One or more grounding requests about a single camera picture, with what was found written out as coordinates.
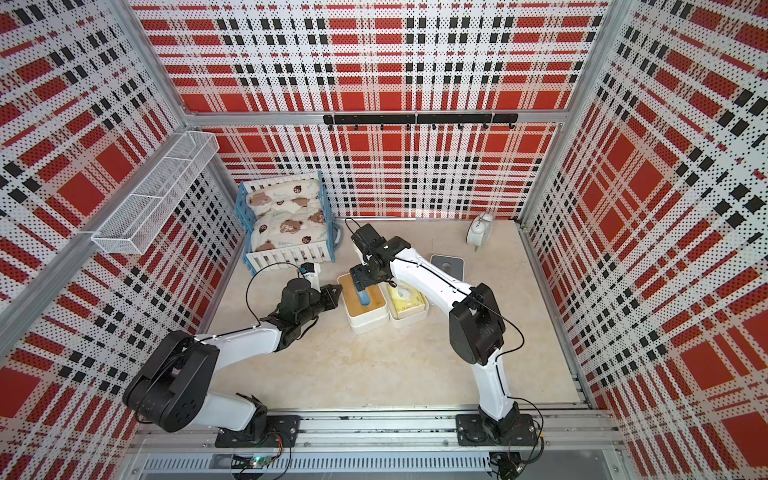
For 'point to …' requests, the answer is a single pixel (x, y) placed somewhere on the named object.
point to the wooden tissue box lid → (351, 301)
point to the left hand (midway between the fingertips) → (346, 285)
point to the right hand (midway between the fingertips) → (372, 275)
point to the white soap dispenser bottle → (479, 230)
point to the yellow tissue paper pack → (405, 298)
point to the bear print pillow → (287, 215)
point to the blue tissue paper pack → (364, 297)
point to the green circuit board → (260, 462)
